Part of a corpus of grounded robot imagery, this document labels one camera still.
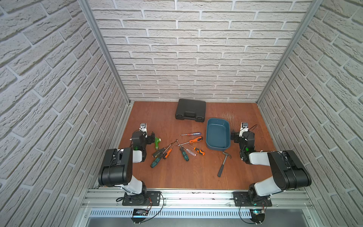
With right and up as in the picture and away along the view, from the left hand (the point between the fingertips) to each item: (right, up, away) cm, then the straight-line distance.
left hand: (146, 129), depth 94 cm
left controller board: (+4, -40, -24) cm, 47 cm away
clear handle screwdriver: (+30, -14, -4) cm, 33 cm away
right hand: (+66, -1, -1) cm, 66 cm away
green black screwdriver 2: (+10, -18, -9) cm, 22 cm away
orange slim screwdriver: (+16, -15, -4) cm, 22 cm away
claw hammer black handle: (+50, -23, -9) cm, 56 cm away
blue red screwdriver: (+34, -4, +6) cm, 34 cm away
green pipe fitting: (+7, -8, 0) cm, 11 cm away
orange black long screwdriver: (+37, -7, +1) cm, 37 cm away
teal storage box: (+52, -5, +9) cm, 53 cm away
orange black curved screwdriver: (+36, -14, -4) cm, 39 cm away
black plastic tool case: (+31, +14, +16) cm, 38 cm away
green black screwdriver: (+27, -16, -7) cm, 32 cm away
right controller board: (+65, -41, -23) cm, 80 cm away
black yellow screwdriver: (+10, -14, -5) cm, 18 cm away
